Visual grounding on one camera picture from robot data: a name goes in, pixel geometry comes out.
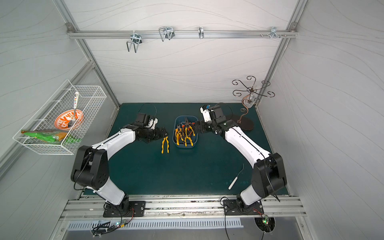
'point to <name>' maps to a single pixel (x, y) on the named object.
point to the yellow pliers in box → (187, 126)
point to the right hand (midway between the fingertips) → (199, 124)
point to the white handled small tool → (235, 180)
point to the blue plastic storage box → (190, 119)
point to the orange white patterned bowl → (80, 119)
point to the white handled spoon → (73, 122)
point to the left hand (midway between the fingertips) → (164, 135)
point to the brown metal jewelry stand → (252, 96)
